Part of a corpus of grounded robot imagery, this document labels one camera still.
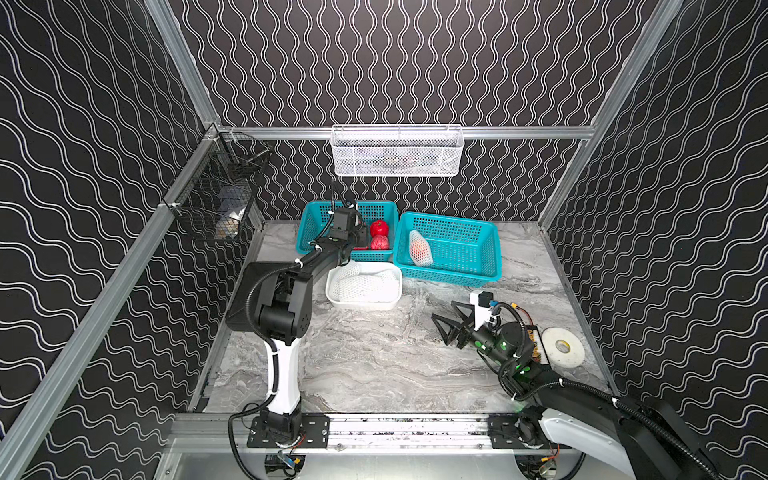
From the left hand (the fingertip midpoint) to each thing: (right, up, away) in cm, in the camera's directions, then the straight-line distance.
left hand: (358, 224), depth 100 cm
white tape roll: (+62, -38, -12) cm, 74 cm away
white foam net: (-2, -19, -9) cm, 22 cm away
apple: (+7, 0, +11) cm, 13 cm away
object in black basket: (-34, -2, -17) cm, 39 cm away
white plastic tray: (+3, -15, +2) cm, 15 cm away
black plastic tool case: (-13, -19, -41) cm, 47 cm away
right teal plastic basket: (+39, -9, +10) cm, 41 cm away
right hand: (+25, -24, -22) cm, 41 cm away
